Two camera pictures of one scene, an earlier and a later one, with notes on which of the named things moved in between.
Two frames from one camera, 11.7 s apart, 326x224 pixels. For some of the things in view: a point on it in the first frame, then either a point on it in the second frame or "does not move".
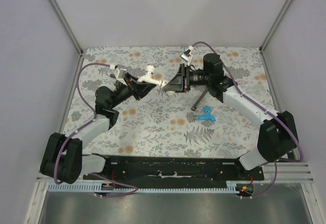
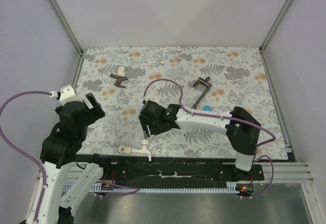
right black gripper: (186, 77) to (148, 120)
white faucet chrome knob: (148, 78) to (144, 149)
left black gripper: (131, 86) to (89, 107)
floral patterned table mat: (178, 123) does not move
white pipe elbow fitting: (162, 83) to (127, 150)
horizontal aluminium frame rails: (287, 172) does not move
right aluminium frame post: (272, 32) does not move
